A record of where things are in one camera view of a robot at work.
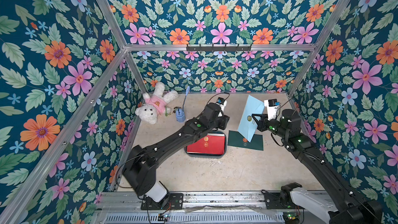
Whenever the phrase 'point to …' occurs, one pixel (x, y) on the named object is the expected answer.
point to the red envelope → (209, 144)
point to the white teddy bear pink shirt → (155, 104)
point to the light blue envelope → (248, 127)
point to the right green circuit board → (291, 217)
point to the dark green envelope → (236, 139)
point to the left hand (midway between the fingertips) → (230, 116)
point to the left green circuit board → (162, 217)
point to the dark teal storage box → (200, 155)
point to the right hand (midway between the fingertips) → (254, 114)
